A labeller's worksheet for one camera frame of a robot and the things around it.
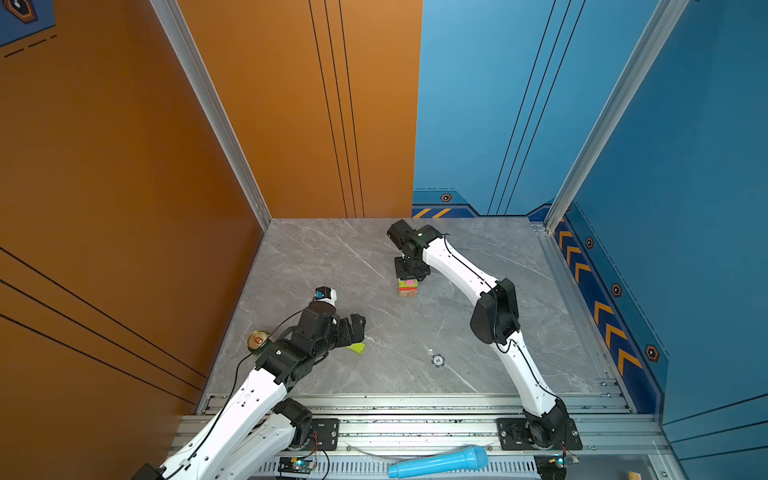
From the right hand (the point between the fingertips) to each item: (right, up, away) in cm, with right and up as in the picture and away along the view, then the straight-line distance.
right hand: (403, 276), depth 96 cm
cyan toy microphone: (+15, -39, -29) cm, 51 cm away
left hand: (-14, -10, -17) cm, 25 cm away
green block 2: (+3, -3, -2) cm, 5 cm away
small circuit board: (-26, -43, -25) cm, 56 cm away
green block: (-1, -2, -2) cm, 3 cm away
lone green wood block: (-14, -20, -9) cm, 26 cm away
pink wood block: (+2, -2, -2) cm, 4 cm away
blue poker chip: (+10, -23, -10) cm, 27 cm away
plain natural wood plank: (+3, -6, +1) cm, 6 cm away
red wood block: (+1, -4, -1) cm, 4 cm away
